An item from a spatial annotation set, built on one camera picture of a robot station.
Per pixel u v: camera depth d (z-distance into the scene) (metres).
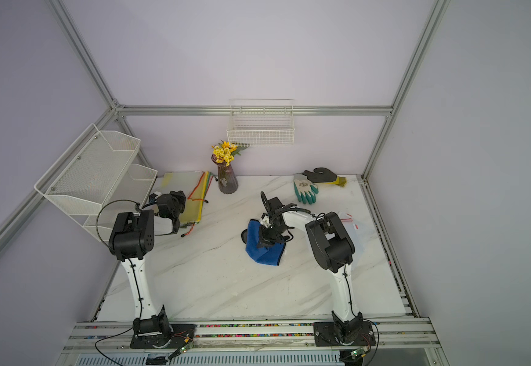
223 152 0.96
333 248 0.56
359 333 0.69
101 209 0.66
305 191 1.12
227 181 1.08
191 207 1.07
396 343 0.73
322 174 1.22
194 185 1.15
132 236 0.60
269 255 0.91
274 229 0.85
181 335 0.73
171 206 0.88
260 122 0.95
